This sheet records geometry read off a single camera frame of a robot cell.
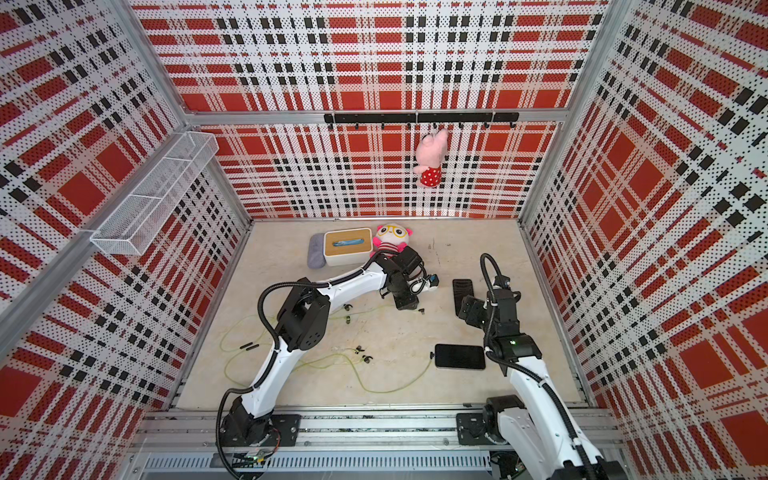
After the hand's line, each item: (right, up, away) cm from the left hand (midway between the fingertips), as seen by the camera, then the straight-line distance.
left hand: (414, 298), depth 97 cm
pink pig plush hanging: (+5, +47, -6) cm, 48 cm away
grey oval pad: (-36, +14, +10) cm, 40 cm away
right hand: (+18, +1, -13) cm, 22 cm away
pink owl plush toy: (-8, +21, +11) cm, 25 cm away
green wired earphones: (-14, -16, -11) cm, 24 cm away
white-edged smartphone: (+17, +3, +3) cm, 17 cm away
